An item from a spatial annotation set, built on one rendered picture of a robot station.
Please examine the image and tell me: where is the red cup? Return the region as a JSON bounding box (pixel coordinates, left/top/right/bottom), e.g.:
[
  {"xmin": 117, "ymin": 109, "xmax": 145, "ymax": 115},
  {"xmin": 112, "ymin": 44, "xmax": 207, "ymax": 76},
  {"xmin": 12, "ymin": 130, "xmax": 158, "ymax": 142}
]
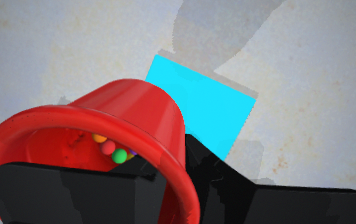
[{"xmin": 0, "ymin": 78, "xmax": 200, "ymax": 224}]

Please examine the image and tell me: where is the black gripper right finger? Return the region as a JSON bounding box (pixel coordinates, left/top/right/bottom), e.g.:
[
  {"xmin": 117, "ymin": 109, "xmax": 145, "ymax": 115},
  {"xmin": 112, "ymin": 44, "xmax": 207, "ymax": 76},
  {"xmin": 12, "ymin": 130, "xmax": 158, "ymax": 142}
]
[{"xmin": 185, "ymin": 134, "xmax": 356, "ymax": 224}]

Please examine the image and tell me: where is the red marble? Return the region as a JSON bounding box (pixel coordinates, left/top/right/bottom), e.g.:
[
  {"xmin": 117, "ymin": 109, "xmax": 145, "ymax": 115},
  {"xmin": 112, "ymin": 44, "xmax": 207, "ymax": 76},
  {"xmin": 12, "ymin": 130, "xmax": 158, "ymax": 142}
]
[{"xmin": 99, "ymin": 140, "xmax": 115, "ymax": 155}]

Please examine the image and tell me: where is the orange marble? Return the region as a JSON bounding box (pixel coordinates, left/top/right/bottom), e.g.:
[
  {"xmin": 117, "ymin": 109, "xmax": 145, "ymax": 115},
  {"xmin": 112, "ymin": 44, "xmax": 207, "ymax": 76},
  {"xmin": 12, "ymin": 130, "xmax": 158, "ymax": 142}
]
[{"xmin": 92, "ymin": 133, "xmax": 107, "ymax": 142}]

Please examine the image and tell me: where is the green marble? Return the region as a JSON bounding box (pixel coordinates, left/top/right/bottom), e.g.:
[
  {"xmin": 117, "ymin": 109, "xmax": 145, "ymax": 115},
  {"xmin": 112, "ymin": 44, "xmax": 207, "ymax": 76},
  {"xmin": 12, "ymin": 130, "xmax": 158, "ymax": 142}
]
[{"xmin": 111, "ymin": 149, "xmax": 127, "ymax": 163}]

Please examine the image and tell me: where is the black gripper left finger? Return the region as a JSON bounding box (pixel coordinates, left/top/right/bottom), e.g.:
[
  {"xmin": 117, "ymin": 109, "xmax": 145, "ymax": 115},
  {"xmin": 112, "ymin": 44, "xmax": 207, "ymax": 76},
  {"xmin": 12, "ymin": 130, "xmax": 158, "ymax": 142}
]
[{"xmin": 0, "ymin": 154, "xmax": 167, "ymax": 224}]

